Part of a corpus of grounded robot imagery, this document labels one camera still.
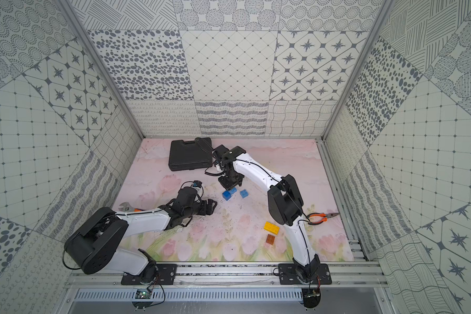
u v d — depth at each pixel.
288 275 0.73
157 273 0.73
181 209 0.70
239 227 0.86
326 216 0.88
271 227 0.86
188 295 0.70
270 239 0.82
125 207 0.93
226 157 0.66
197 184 0.83
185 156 1.10
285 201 0.53
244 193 0.95
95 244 0.43
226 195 0.94
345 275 0.76
